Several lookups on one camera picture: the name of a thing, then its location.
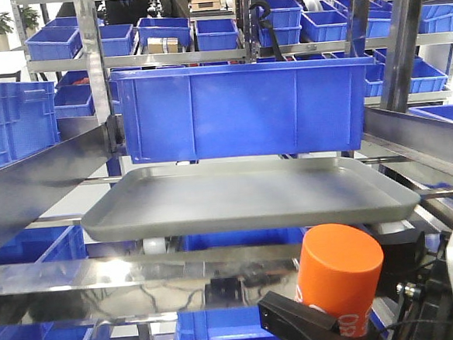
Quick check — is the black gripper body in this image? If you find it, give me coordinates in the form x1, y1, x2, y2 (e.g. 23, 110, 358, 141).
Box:
371, 231, 453, 340

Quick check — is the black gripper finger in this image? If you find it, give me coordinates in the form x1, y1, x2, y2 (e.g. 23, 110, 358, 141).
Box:
374, 227, 430, 285
257, 283, 379, 340

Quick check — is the orange capacitor cylinder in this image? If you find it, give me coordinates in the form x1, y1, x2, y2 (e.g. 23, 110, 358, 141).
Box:
289, 219, 390, 340

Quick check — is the white plastic roller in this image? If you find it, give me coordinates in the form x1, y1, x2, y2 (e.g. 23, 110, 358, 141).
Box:
141, 237, 166, 257
369, 221, 410, 235

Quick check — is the grey metal tray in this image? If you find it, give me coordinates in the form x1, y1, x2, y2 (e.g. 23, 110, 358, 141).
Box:
77, 147, 424, 244

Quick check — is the steel rack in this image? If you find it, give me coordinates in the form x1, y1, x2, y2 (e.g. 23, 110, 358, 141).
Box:
0, 0, 453, 340
10, 0, 453, 133

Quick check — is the large smooth blue bin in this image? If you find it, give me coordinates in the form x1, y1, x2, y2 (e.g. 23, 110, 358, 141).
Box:
109, 52, 382, 168

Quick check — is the row of blue bins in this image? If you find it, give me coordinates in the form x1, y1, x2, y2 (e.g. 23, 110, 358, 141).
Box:
22, 0, 453, 121

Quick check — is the small cardboard box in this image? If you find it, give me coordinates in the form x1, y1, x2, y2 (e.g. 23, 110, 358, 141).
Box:
146, 36, 180, 55

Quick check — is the blue ribbed plastic crate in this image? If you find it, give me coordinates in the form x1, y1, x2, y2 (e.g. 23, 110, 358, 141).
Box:
0, 77, 63, 169

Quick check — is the person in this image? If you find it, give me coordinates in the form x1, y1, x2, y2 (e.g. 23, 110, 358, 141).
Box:
103, 0, 151, 27

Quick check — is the black hooked strap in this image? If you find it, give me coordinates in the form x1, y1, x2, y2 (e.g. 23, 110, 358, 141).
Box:
248, 0, 292, 64

